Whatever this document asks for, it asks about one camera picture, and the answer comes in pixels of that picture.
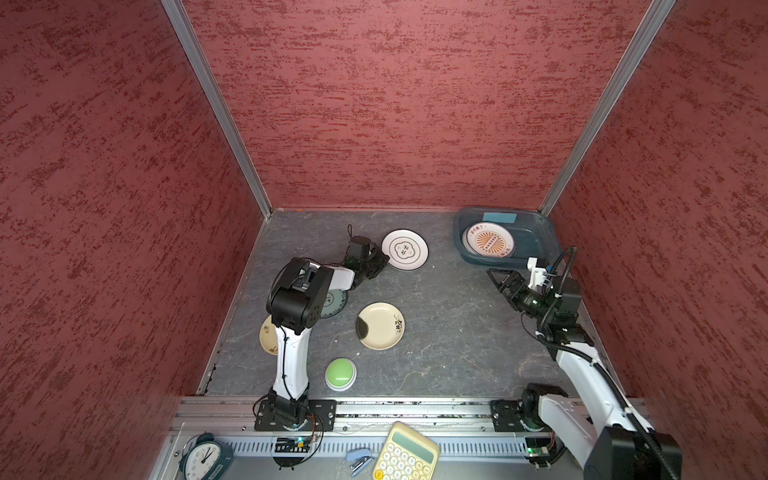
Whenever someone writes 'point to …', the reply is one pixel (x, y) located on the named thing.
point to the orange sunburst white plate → (489, 240)
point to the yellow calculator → (406, 455)
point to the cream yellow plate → (380, 326)
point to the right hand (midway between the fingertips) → (487, 282)
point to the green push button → (340, 374)
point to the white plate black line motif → (407, 249)
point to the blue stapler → (361, 458)
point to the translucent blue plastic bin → (535, 235)
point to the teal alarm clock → (203, 457)
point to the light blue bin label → (502, 217)
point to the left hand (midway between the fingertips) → (392, 259)
